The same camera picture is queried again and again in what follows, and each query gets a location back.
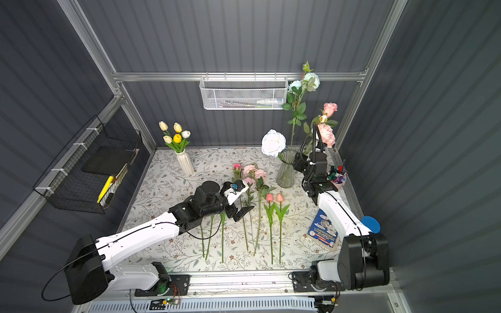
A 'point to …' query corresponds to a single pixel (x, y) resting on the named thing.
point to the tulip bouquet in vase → (179, 141)
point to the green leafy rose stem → (237, 175)
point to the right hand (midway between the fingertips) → (304, 154)
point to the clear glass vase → (286, 173)
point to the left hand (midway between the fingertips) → (248, 199)
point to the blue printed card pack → (323, 230)
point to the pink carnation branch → (252, 175)
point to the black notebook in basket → (109, 160)
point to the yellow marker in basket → (105, 188)
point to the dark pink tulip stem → (269, 197)
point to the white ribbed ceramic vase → (184, 163)
